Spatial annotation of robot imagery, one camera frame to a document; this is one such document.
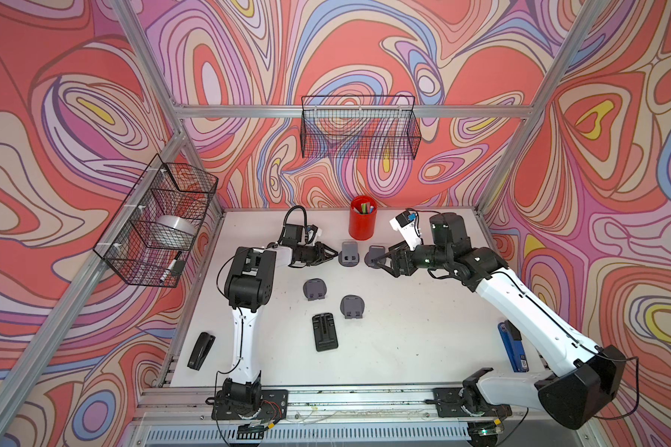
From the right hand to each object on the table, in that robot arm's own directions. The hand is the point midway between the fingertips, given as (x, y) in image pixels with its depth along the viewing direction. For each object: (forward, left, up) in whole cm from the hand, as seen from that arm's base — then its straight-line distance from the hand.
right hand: (385, 262), depth 73 cm
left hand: (+19, +13, -22) cm, 32 cm away
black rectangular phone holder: (-9, +17, -23) cm, 30 cm away
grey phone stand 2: (+17, -1, -18) cm, 24 cm away
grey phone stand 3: (+6, +21, -24) cm, 32 cm away
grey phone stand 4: (-1, +8, -24) cm, 26 cm away
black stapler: (-14, +54, -21) cm, 59 cm away
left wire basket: (+21, +63, +11) cm, 67 cm away
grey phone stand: (+18, +9, -21) cm, 29 cm away
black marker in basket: (0, +57, +2) cm, 57 cm away
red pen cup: (+29, +3, -17) cm, 34 cm away
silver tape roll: (+6, +54, +10) cm, 55 cm away
